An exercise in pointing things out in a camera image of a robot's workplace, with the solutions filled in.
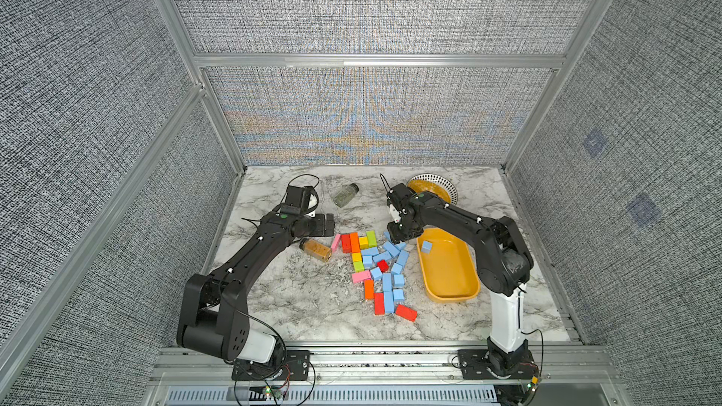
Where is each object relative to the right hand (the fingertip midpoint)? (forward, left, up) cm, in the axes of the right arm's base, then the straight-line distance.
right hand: (398, 228), depth 95 cm
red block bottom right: (-26, -1, -4) cm, 26 cm away
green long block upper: (-2, +9, -4) cm, 10 cm away
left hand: (-2, +24, +8) cm, 25 cm away
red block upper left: (-4, +17, -3) cm, 18 cm away
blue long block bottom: (-24, +4, -3) cm, 24 cm away
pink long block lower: (-15, +12, -4) cm, 20 cm away
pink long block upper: (-3, +21, -3) cm, 22 cm away
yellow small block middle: (-3, +11, -3) cm, 12 cm away
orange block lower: (-18, +10, -5) cm, 22 cm away
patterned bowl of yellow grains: (+24, -18, -4) cm, 30 cm away
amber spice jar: (-7, +28, -2) cm, 28 cm away
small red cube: (-12, +5, -3) cm, 13 cm away
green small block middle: (-12, +13, -3) cm, 18 cm away
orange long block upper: (-3, +15, -3) cm, 15 cm away
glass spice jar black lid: (+16, +18, -2) cm, 24 cm away
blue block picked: (-6, -9, -2) cm, 11 cm away
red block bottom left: (-23, +7, -4) cm, 25 cm away
